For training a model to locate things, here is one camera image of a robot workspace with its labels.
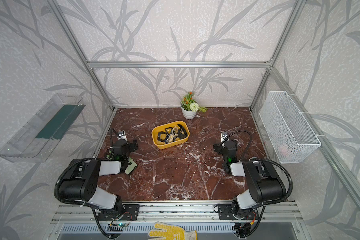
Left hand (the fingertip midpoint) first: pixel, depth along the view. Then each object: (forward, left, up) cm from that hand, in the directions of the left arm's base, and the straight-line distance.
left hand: (126, 139), depth 94 cm
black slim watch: (+10, -26, -4) cm, 28 cm away
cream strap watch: (+9, -30, -4) cm, 32 cm away
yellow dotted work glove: (-47, -33, -5) cm, 57 cm away
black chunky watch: (+5, -34, -2) cm, 35 cm away
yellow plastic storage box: (-3, -22, -2) cm, 22 cm away
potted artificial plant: (+21, -40, +8) cm, 46 cm away
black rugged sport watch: (+5, -19, -4) cm, 20 cm away
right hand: (0, -62, +1) cm, 62 cm away
